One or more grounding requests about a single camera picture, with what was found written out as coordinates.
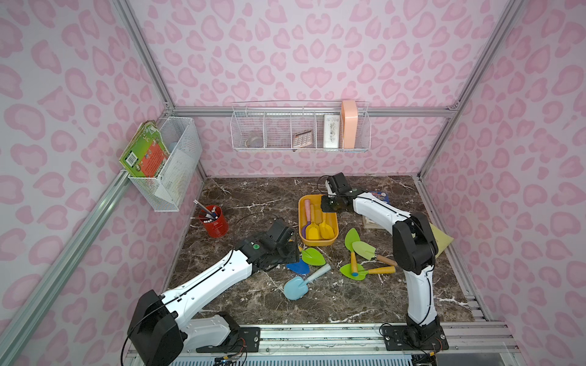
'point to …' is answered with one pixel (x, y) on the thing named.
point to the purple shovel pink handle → (307, 207)
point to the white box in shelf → (331, 131)
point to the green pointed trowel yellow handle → (312, 256)
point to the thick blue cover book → (382, 196)
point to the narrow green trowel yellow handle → (352, 236)
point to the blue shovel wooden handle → (299, 267)
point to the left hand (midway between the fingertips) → (295, 250)
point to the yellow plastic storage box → (330, 218)
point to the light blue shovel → (297, 287)
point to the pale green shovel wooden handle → (368, 252)
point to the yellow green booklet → (442, 239)
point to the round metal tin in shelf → (254, 141)
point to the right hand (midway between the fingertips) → (322, 204)
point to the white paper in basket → (175, 175)
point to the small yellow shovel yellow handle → (326, 230)
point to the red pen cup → (214, 221)
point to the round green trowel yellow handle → (346, 271)
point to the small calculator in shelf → (302, 138)
